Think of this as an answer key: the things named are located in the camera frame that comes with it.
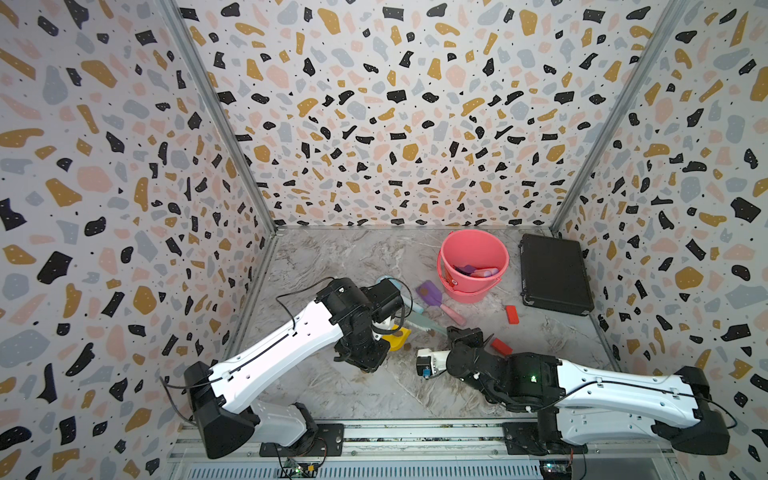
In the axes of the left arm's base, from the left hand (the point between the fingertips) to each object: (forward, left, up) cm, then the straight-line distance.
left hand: (376, 368), depth 66 cm
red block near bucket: (+24, -42, -20) cm, 52 cm away
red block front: (+12, -36, -19) cm, 43 cm away
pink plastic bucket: (+46, -32, -21) cm, 60 cm away
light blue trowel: (+29, -8, -20) cm, 36 cm away
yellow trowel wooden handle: (+9, -5, -6) cm, 11 cm away
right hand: (+8, -18, +3) cm, 20 cm away
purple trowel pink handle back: (+32, -16, -19) cm, 41 cm away
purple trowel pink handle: (+35, -31, -12) cm, 48 cm away
